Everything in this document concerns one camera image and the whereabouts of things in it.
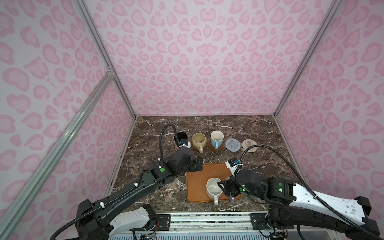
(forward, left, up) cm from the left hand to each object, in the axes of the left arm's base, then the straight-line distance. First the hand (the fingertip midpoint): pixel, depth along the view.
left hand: (197, 159), depth 74 cm
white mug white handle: (-10, -8, -16) cm, 21 cm away
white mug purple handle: (-16, -17, -13) cm, 26 cm away
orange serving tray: (-5, +1, -19) cm, 20 cm away
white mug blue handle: (+19, -12, -11) cm, 26 cm away
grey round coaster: (+20, -24, -19) cm, 36 cm away
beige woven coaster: (+22, -35, -20) cm, 46 cm away
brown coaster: (+16, -10, -17) cm, 26 cm away
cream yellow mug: (+21, -1, -16) cm, 27 cm away
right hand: (-12, -12, -2) cm, 16 cm away
